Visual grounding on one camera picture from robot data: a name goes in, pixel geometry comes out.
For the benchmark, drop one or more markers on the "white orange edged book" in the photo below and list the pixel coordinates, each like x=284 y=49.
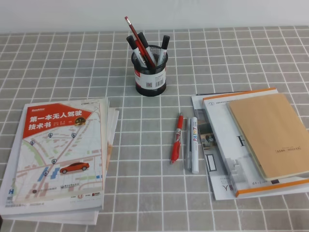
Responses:
x=241 y=169

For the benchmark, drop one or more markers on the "red gel pen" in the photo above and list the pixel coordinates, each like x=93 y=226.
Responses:
x=177 y=142

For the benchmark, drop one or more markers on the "black mesh pen holder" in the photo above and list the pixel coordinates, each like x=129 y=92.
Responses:
x=150 y=82

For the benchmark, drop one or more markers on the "white paint marker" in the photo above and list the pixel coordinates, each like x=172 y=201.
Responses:
x=194 y=145

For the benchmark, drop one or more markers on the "white magazine bottom right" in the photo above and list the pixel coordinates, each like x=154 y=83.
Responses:
x=221 y=185

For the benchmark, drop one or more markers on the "black white marker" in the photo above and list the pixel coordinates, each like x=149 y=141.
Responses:
x=136 y=50
x=146 y=46
x=163 y=49

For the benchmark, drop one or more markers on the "red pen in holder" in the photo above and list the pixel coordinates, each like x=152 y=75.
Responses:
x=142 y=54

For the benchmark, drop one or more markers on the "white book under stack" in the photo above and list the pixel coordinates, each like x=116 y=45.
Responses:
x=59 y=158

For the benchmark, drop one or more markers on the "tan kraft notebook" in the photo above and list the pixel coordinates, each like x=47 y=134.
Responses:
x=276 y=137

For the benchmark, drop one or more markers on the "grey slim pen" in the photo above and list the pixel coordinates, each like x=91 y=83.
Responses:
x=188 y=145

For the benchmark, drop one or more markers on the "orange map cover book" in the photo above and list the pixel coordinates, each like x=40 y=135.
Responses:
x=62 y=130

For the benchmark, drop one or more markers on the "red pencil with eraser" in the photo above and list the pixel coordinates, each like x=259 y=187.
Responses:
x=140 y=42

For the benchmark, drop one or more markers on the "white bottom left book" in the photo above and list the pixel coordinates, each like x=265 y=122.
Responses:
x=77 y=209

